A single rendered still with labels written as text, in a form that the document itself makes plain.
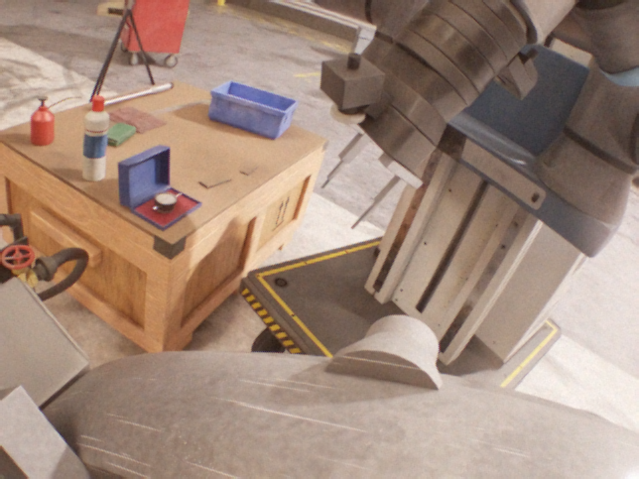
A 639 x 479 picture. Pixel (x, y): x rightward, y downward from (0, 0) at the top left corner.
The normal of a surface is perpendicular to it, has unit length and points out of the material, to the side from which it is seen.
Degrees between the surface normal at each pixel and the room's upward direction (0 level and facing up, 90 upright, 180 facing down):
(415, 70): 75
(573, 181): 70
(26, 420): 40
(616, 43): 143
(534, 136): 90
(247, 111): 90
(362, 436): 21
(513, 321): 90
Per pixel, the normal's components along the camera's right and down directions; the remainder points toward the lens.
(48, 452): 0.77, -0.33
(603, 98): -0.93, -0.03
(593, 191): -0.29, 0.12
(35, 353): 0.59, -0.57
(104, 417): -0.54, -0.52
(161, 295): -0.40, 0.42
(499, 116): -0.76, 0.18
